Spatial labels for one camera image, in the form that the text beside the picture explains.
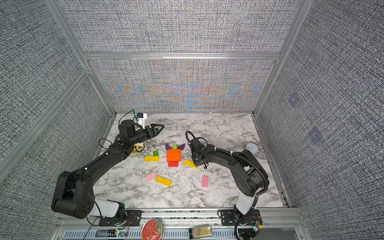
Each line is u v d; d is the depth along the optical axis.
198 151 0.71
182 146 0.99
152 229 0.68
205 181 0.86
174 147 0.98
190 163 0.90
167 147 0.97
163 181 0.84
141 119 0.76
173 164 0.92
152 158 0.94
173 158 0.95
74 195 0.42
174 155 0.95
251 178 0.47
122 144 0.64
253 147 0.93
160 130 0.77
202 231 0.67
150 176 0.88
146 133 0.74
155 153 0.97
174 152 0.97
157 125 0.76
